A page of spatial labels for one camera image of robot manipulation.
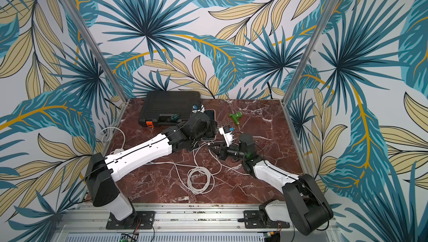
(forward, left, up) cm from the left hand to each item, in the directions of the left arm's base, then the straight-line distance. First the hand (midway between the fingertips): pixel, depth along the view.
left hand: (211, 126), depth 78 cm
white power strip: (-3, +51, -21) cm, 56 cm away
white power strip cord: (+7, +63, -23) cm, 67 cm away
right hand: (-12, +4, -6) cm, 14 cm away
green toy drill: (+23, -16, -21) cm, 35 cm away
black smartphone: (-8, 0, +5) cm, 9 cm away
